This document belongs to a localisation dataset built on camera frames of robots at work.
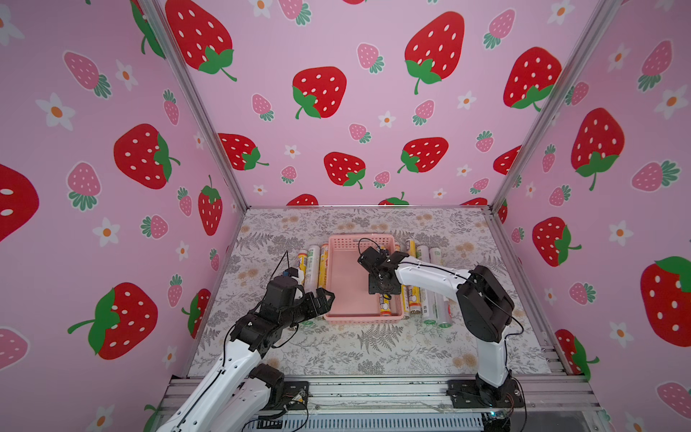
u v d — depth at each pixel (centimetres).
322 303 68
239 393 58
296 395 72
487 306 50
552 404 73
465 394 72
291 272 71
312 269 96
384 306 88
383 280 67
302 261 99
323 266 101
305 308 68
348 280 98
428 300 88
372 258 74
